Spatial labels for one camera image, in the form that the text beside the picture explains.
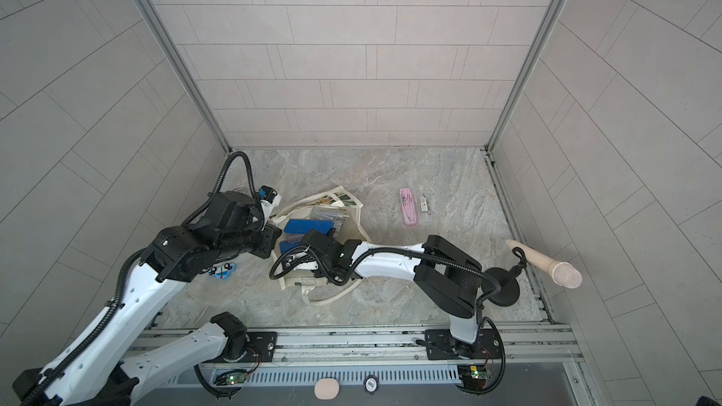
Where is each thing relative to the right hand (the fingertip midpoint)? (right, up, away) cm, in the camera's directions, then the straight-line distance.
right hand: (316, 252), depth 84 cm
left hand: (-3, +10, -16) cm, 19 cm away
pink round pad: (+7, -26, -20) cm, 33 cm away
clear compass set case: (+35, +13, +14) cm, 40 cm away
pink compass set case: (+30, +12, +14) cm, 35 cm away
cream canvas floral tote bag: (+12, +9, -10) cm, 18 cm away
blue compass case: (-1, +9, -25) cm, 26 cm away
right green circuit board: (+42, -26, -16) cm, 52 cm away
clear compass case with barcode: (+6, +10, +6) cm, 13 cm away
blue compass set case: (0, +11, -17) cm, 20 cm away
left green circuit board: (-15, -24, -19) cm, 34 cm away
